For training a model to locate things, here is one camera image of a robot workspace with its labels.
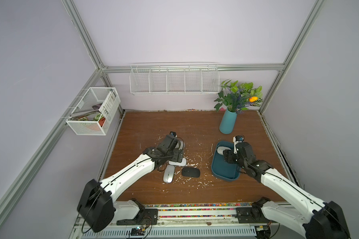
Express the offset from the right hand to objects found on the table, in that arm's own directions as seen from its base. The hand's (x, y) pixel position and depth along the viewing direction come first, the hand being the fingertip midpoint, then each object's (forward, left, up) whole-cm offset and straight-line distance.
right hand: (228, 150), depth 85 cm
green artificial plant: (+22, -4, +21) cm, 31 cm away
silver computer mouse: (-10, +34, -10) cm, 37 cm away
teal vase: (+21, -4, -1) cm, 22 cm away
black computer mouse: (-9, +22, -10) cm, 26 cm away
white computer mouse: (-3, +27, -10) cm, 29 cm away
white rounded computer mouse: (+5, +2, -8) cm, 10 cm away
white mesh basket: (+9, +72, +20) cm, 76 cm away
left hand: (-2, +32, +2) cm, 32 cm away
